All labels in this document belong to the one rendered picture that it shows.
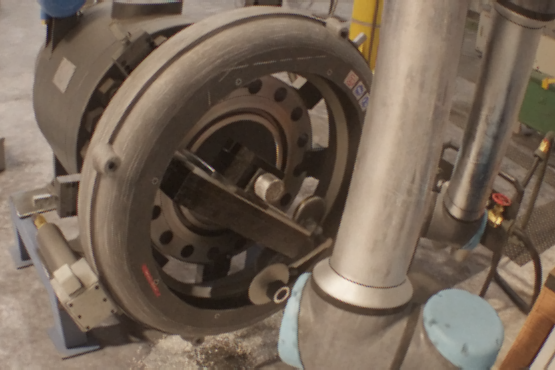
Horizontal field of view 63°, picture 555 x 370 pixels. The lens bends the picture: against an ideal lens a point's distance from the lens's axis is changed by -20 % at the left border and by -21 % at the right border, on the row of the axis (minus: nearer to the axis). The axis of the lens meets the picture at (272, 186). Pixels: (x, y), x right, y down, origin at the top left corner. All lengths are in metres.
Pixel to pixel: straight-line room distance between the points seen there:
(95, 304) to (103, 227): 0.19
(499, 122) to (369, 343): 0.38
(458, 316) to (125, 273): 0.59
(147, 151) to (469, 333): 0.58
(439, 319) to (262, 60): 0.53
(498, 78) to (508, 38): 0.07
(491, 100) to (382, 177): 0.23
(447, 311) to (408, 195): 0.19
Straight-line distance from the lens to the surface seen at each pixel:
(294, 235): 1.18
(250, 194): 0.96
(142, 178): 0.91
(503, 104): 0.79
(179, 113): 0.89
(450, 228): 0.99
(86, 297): 1.03
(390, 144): 0.66
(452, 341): 0.72
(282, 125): 1.23
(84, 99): 1.24
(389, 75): 0.66
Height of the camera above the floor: 1.14
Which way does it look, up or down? 27 degrees down
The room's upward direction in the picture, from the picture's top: 9 degrees clockwise
